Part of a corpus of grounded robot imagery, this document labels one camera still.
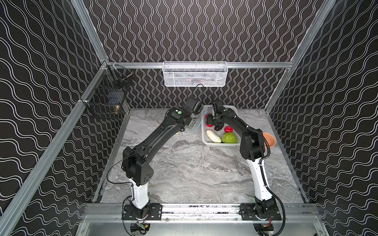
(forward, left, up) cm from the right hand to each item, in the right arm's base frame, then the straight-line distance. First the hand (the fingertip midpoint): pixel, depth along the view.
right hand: (211, 122), depth 107 cm
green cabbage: (-17, -10, +4) cm, 20 cm away
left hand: (-16, +14, +22) cm, 31 cm away
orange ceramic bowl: (-15, -37, 0) cm, 40 cm away
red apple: (-3, +1, 0) cm, 4 cm away
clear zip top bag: (-23, +11, +26) cm, 36 cm away
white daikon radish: (-13, -1, -1) cm, 13 cm away
